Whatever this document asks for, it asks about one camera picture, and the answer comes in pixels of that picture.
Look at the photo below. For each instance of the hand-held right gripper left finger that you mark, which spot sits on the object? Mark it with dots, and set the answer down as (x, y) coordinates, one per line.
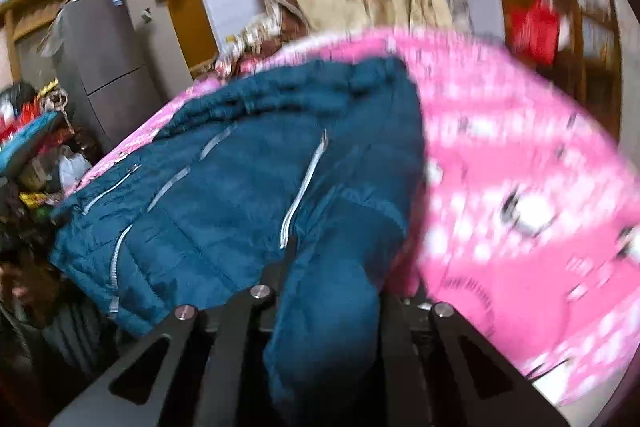
(272, 279)

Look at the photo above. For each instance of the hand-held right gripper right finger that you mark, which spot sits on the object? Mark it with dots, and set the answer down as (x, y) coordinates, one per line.
(450, 342)

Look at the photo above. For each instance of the teal puffer jacket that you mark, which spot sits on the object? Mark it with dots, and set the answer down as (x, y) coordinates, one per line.
(225, 187)

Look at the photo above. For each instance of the pink penguin print blanket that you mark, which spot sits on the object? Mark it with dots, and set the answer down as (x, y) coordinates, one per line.
(500, 167)

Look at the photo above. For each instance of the white plastic bag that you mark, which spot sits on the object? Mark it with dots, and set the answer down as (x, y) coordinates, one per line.
(75, 169)

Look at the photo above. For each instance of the brown floral cloth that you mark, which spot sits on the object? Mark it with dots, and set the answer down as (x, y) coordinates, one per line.
(280, 7)

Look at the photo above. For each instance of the grey refrigerator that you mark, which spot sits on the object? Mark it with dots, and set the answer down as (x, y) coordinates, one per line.
(115, 57)

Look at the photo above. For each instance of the pile of colourful packets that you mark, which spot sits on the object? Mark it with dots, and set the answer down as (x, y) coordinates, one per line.
(30, 137)

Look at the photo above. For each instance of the wooden chair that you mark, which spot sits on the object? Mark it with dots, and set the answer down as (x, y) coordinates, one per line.
(595, 57)

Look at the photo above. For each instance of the red shopping bag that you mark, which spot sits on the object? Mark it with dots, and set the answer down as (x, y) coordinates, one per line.
(535, 29)

